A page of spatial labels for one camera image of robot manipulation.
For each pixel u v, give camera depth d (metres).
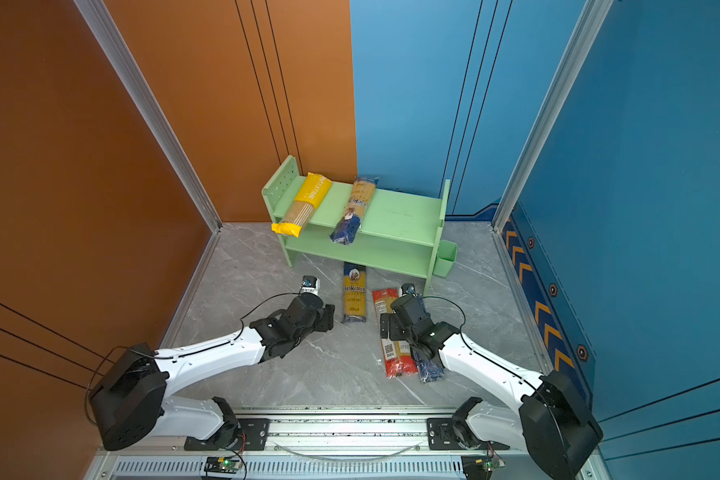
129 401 0.42
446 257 0.97
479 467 0.71
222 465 0.71
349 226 0.77
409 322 0.63
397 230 0.81
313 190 0.89
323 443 0.73
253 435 0.74
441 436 0.72
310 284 0.75
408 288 0.75
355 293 0.97
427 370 0.81
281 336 0.62
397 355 0.84
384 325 0.77
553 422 0.39
